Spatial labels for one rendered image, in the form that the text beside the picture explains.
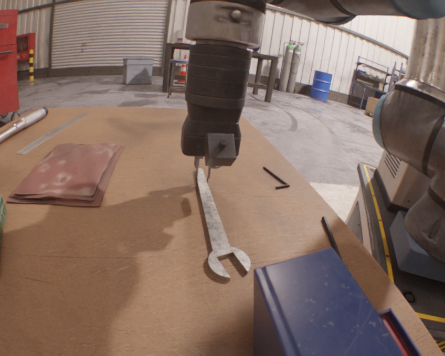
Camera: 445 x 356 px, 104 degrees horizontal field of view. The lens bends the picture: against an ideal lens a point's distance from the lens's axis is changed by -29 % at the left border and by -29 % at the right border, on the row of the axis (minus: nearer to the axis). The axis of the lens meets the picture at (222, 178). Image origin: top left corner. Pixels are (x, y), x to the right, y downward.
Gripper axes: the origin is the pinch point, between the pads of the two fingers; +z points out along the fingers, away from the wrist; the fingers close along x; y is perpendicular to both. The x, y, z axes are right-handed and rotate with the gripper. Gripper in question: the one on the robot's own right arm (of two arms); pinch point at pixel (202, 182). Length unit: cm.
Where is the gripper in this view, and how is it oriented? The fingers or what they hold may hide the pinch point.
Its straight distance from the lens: 37.9
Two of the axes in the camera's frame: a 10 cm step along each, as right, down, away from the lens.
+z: -1.3, 8.8, 4.6
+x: 9.7, 0.0, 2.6
